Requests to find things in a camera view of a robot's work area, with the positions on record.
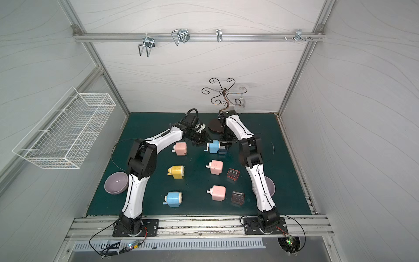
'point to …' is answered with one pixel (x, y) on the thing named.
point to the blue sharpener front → (173, 199)
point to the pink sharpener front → (218, 192)
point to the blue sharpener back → (213, 147)
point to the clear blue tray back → (222, 150)
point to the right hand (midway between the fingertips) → (226, 147)
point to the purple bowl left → (116, 183)
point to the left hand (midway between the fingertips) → (212, 142)
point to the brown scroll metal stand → (225, 91)
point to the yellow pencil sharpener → (177, 172)
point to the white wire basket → (65, 136)
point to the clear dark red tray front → (238, 198)
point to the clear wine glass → (240, 103)
